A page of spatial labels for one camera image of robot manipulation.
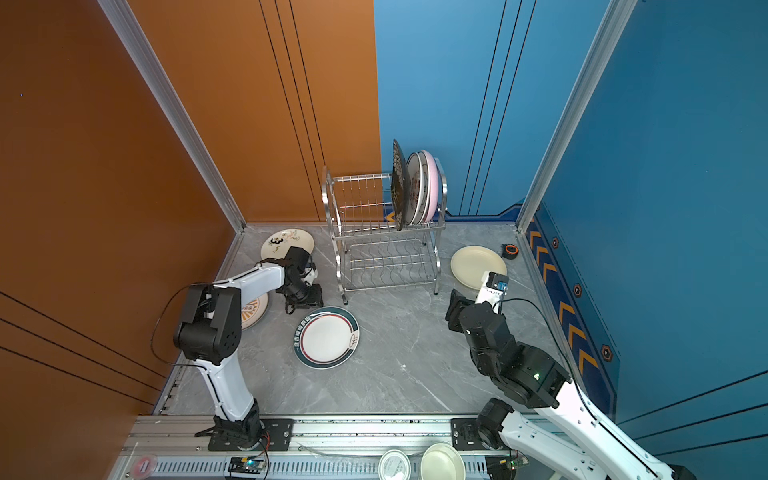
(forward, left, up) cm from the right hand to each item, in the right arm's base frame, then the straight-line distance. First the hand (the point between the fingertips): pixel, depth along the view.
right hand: (456, 296), depth 68 cm
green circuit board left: (-29, +51, -28) cm, 65 cm away
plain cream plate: (+30, -12, -25) cm, 41 cm away
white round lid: (-30, +15, -21) cm, 39 cm away
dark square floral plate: (+31, +12, +7) cm, 34 cm away
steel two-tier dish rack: (+33, +23, -21) cm, 45 cm away
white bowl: (-29, +3, -28) cm, 40 cm away
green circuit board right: (-29, -12, -28) cm, 43 cm away
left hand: (+15, +40, -26) cm, 50 cm away
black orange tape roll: (+34, -27, -25) cm, 50 cm away
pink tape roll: (-29, +74, -27) cm, 84 cm away
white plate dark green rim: (+2, +35, -26) cm, 44 cm away
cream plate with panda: (+39, +60, -24) cm, 76 cm away
